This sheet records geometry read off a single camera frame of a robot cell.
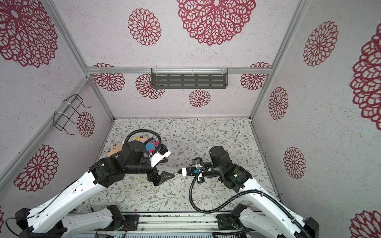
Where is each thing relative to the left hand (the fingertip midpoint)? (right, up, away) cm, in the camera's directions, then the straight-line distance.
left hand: (168, 169), depth 65 cm
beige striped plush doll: (-37, +6, +27) cm, 46 cm away
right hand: (+5, +1, -1) cm, 5 cm away
